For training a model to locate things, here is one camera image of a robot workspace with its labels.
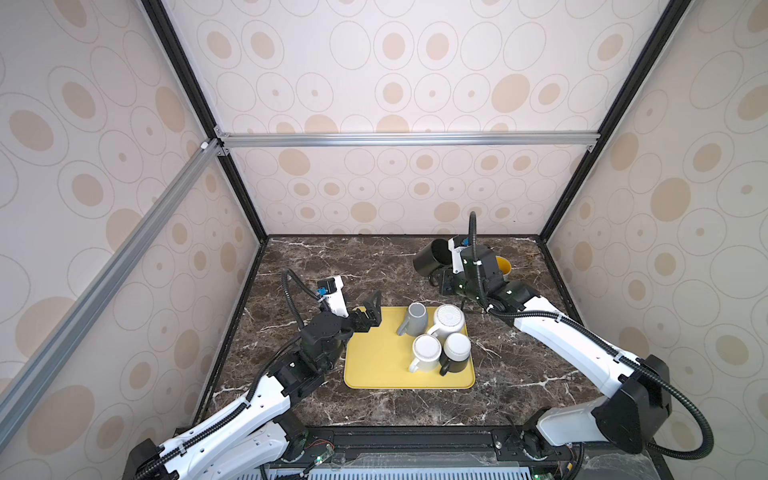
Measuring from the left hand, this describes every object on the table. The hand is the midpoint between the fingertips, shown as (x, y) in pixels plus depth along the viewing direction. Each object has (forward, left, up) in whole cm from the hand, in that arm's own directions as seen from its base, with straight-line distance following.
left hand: (373, 292), depth 71 cm
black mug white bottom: (-8, -22, -18) cm, 29 cm away
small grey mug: (+3, -11, -20) cm, 23 cm away
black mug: (+10, -15, +1) cm, 18 cm away
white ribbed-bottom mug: (+3, -21, -19) cm, 28 cm away
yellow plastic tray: (-6, 0, -26) cm, 27 cm away
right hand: (+9, -16, -5) cm, 19 cm away
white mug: (-6, -14, -21) cm, 26 cm away
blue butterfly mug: (+23, -42, -20) cm, 52 cm away
